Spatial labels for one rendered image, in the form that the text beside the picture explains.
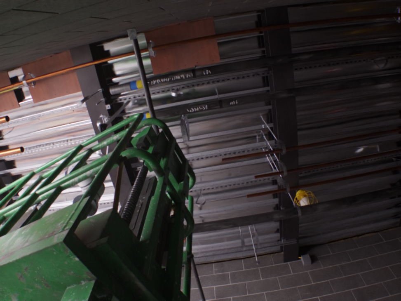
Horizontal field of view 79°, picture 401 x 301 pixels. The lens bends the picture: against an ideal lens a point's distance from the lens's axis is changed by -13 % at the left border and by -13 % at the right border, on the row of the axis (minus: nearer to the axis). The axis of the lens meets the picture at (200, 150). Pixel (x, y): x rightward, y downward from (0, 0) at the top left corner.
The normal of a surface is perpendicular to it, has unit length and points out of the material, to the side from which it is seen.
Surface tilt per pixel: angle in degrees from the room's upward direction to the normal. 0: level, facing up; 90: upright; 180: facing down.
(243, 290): 90
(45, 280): 180
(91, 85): 180
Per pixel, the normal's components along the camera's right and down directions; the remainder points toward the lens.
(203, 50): 0.00, 0.41
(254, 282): -0.18, -0.90
